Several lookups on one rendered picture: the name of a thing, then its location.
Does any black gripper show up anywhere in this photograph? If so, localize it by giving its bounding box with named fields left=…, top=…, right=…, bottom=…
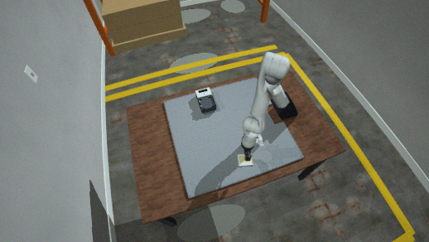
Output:
left=241, top=142, right=253, bottom=162

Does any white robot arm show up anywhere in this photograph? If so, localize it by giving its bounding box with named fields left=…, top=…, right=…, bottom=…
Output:
left=242, top=52, right=290, bottom=148

